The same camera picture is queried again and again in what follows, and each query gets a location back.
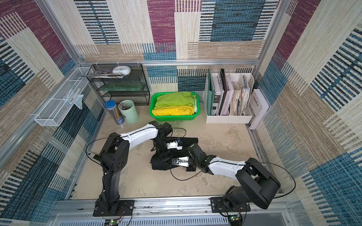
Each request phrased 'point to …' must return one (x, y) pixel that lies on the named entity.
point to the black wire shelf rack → (118, 82)
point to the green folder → (210, 93)
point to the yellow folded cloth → (173, 110)
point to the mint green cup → (128, 110)
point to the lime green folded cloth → (176, 99)
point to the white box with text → (259, 106)
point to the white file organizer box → (228, 97)
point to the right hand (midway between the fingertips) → (182, 157)
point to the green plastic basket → (174, 118)
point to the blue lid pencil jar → (111, 106)
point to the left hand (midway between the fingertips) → (168, 159)
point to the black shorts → (157, 164)
